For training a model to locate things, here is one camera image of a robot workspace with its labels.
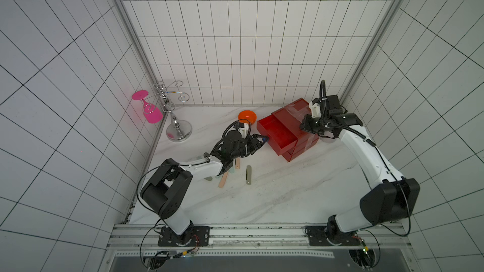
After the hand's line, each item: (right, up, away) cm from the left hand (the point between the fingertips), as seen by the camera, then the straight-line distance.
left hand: (264, 142), depth 83 cm
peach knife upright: (-13, -12, +11) cm, 20 cm away
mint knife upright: (-15, -15, +8) cm, 23 cm away
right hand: (+17, +10, 0) cm, 20 cm away
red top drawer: (+8, +2, +8) cm, 11 cm away
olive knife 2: (-21, -9, -22) cm, 32 cm away
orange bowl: (-7, +12, +27) cm, 30 cm away
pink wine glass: (-59, +13, +15) cm, 62 cm away
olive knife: (-7, -17, +7) cm, 19 cm away
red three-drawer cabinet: (+13, +12, +3) cm, 18 cm away
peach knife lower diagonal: (-19, -19, +5) cm, 27 cm away
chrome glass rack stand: (-47, +4, +23) cm, 53 cm away
